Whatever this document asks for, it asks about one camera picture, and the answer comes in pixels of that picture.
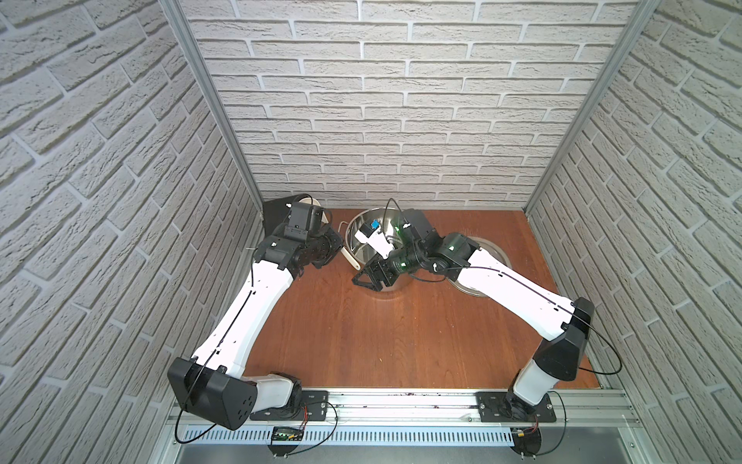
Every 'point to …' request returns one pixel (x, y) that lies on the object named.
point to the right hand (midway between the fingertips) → (366, 270)
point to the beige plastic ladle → (351, 258)
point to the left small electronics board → (284, 440)
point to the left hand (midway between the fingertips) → (338, 232)
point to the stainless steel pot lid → (491, 248)
